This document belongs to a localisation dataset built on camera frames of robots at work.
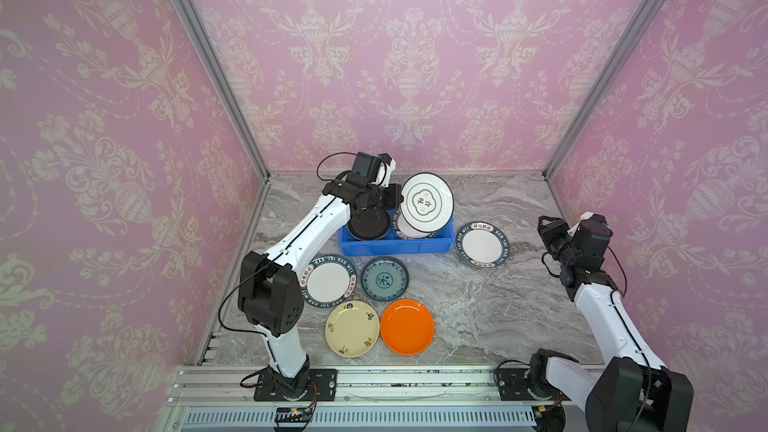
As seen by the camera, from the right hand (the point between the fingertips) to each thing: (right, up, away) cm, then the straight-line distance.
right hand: (543, 218), depth 82 cm
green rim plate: (-37, -6, +18) cm, 42 cm away
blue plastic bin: (-27, -9, +16) cm, 32 cm away
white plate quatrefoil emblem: (-31, +4, +5) cm, 32 cm away
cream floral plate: (-53, -31, +1) cm, 62 cm away
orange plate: (-38, -30, -1) cm, 48 cm away
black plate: (-50, -4, +21) cm, 54 cm away
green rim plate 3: (-62, -20, +10) cm, 66 cm away
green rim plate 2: (-11, -10, +18) cm, 24 cm away
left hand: (-38, +5, +1) cm, 39 cm away
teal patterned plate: (-44, -19, +10) cm, 49 cm away
